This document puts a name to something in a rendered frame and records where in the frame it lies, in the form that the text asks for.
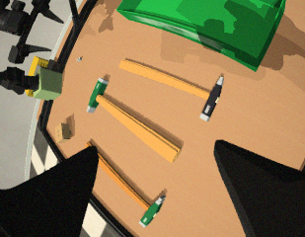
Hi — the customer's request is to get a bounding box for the green bin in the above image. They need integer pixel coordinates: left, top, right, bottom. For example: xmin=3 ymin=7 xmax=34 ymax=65
xmin=116 ymin=0 xmax=286 ymax=72

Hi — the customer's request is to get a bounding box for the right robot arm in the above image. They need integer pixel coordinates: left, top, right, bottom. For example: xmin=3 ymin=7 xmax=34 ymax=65
xmin=0 ymin=0 xmax=39 ymax=95

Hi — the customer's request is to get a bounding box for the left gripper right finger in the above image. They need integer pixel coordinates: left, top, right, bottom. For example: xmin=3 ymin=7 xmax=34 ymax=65
xmin=213 ymin=139 xmax=305 ymax=237

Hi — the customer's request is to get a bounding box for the brown cardboard box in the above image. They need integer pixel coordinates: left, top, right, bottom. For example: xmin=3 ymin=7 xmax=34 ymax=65
xmin=55 ymin=123 xmax=72 ymax=143

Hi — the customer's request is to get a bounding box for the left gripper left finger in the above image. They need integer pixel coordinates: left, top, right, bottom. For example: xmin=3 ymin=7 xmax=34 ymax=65
xmin=0 ymin=146 xmax=99 ymax=237

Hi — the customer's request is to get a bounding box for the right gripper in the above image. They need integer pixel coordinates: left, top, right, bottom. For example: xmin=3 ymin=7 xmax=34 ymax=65
xmin=1 ymin=0 xmax=64 ymax=64

